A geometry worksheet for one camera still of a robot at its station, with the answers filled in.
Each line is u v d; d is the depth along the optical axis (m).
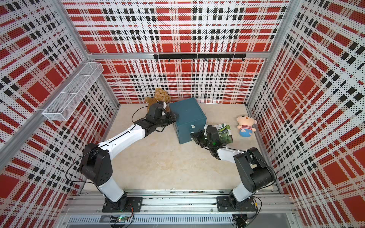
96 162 0.46
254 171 0.45
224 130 1.04
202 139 0.80
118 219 0.69
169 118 0.77
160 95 1.11
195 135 0.81
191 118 0.82
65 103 0.71
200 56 0.89
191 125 0.84
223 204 0.72
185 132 0.90
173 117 0.80
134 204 0.74
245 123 1.01
